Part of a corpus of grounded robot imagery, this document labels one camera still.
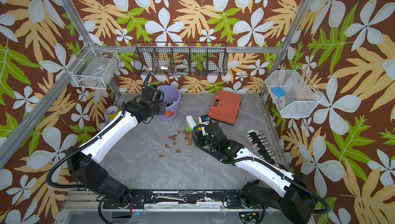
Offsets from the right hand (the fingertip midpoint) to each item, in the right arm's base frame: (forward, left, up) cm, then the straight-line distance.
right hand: (195, 131), depth 79 cm
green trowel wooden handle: (+7, +3, -17) cm, 18 cm away
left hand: (+13, +18, +7) cm, 23 cm away
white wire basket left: (+32, +58, +17) cm, 68 cm away
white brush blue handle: (+6, +3, 0) cm, 7 cm away
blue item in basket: (+22, -48, +8) cm, 53 cm away
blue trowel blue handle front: (+23, +14, -3) cm, 27 cm away
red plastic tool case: (+27, -21, -13) cm, 36 cm away
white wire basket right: (+19, -55, +8) cm, 59 cm away
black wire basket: (+47, +10, +14) cm, 50 cm away
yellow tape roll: (+28, +62, -18) cm, 70 cm away
